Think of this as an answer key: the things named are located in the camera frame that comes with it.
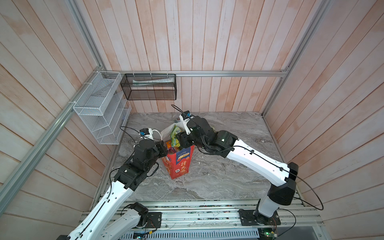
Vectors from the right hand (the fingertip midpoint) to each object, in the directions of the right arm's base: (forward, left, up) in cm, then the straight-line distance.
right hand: (179, 134), depth 69 cm
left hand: (-3, +8, -5) cm, 10 cm away
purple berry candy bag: (+3, +7, -14) cm, 16 cm away
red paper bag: (-8, +1, -10) cm, 13 cm away
